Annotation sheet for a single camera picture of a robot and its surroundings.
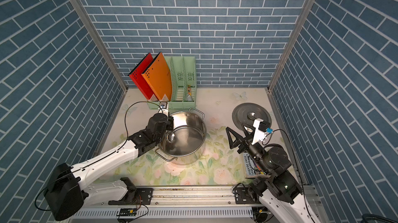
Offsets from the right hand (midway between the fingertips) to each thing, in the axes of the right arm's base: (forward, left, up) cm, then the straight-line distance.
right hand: (236, 127), depth 61 cm
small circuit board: (-29, +47, -35) cm, 65 cm away
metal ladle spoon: (+8, +33, -28) cm, 44 cm away
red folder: (+33, +55, -5) cm, 64 cm away
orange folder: (+37, +44, -6) cm, 57 cm away
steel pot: (+8, +27, -37) cm, 46 cm away
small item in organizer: (+43, +28, -31) cm, 60 cm away
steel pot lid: (+31, -13, -31) cm, 45 cm away
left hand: (+13, +31, -12) cm, 35 cm away
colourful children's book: (-6, -12, -29) cm, 32 cm away
